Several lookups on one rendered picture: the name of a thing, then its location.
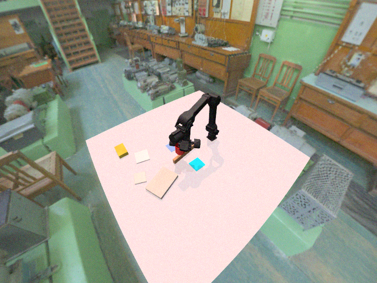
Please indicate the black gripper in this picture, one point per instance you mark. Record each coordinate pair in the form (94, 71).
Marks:
(196, 142)

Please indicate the dark red cup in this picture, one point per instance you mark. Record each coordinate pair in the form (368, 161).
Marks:
(178, 151)

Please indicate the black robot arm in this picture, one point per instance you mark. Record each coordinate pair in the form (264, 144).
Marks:
(187, 118)

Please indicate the tan flat bar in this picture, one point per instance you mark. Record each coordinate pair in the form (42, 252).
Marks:
(179, 157)

